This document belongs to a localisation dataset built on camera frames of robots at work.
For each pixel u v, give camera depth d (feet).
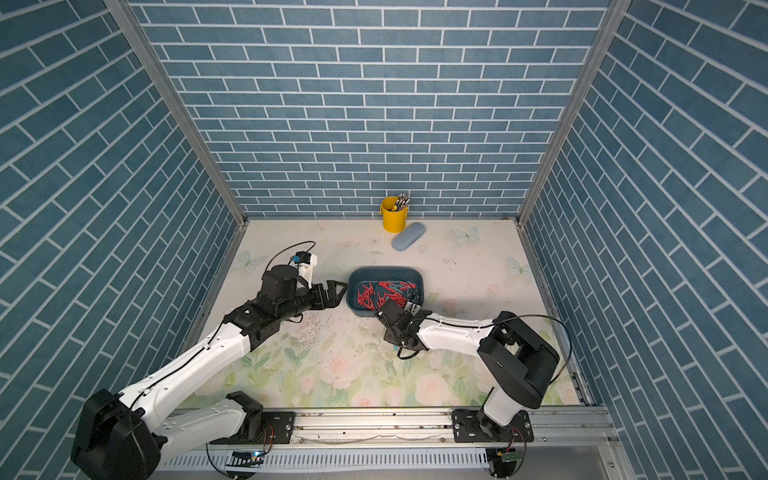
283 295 2.01
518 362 1.48
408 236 3.77
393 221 3.74
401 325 2.23
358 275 3.27
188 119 2.98
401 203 3.45
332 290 2.34
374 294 3.19
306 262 2.34
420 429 2.47
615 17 2.33
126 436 1.24
